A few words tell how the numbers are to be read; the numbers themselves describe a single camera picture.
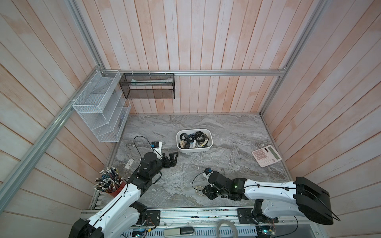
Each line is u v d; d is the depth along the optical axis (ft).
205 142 3.18
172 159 2.35
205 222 2.39
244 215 2.41
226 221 2.32
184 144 3.22
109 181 2.24
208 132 3.35
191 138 3.41
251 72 3.12
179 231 2.19
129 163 2.96
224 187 2.04
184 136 3.32
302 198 1.41
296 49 2.74
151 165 1.97
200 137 3.31
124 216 1.87
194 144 3.14
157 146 2.30
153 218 2.40
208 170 2.47
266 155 3.10
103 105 2.23
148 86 3.41
